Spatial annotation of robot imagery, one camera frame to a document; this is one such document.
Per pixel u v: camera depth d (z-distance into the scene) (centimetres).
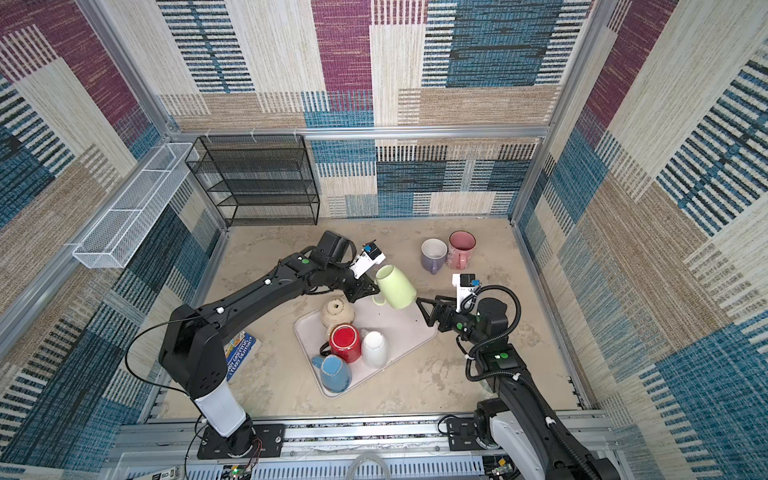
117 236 72
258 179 109
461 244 105
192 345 46
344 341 81
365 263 73
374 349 78
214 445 72
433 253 105
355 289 73
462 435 73
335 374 74
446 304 70
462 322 69
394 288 78
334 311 86
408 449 73
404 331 89
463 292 71
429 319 71
